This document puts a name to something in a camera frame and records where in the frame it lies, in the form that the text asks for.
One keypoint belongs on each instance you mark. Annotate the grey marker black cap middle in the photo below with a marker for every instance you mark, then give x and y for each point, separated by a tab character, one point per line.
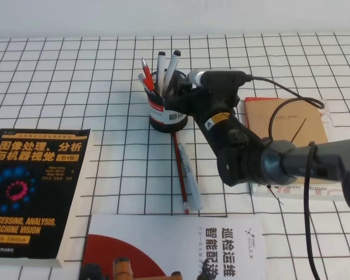
171	68

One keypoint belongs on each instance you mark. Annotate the small grey pen in holder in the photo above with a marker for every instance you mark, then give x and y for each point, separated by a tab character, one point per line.
141	78

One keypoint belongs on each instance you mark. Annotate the white red Agilex brochure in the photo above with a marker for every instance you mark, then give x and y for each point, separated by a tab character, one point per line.
173	247

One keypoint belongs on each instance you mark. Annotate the white patterned book under notebook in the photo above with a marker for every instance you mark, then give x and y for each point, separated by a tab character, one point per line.
319	189

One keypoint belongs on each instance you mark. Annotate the red pencil with eraser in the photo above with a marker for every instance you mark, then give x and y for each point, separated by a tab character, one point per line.
180	173

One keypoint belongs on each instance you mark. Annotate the grey marker black cap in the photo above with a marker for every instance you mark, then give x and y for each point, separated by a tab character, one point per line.
160	71
171	68

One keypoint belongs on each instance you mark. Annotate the black image processing textbook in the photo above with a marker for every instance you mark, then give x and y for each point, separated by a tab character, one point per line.
41	175

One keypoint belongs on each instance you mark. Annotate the grey marker black cap left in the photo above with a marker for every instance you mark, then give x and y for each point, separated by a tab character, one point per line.
160	71

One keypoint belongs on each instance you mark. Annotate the white black grid tablecloth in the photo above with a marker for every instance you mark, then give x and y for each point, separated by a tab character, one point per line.
78	83

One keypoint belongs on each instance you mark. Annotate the red pen in holder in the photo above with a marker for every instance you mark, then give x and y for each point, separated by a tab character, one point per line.
146	74

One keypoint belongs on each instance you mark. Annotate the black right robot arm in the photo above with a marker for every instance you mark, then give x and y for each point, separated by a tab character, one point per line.
242	156

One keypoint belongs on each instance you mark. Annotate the black mesh pen holder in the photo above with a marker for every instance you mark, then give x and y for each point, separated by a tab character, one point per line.
162	120

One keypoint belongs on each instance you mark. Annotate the white marker on table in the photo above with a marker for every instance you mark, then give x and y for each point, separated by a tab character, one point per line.
191	178

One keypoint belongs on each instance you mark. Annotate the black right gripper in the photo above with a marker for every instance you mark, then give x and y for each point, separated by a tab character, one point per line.
201	103

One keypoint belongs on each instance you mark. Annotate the brown kraft notebook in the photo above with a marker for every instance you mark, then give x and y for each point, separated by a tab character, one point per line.
284	126

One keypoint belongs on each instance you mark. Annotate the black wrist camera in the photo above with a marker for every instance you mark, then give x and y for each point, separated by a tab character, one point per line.
218	79

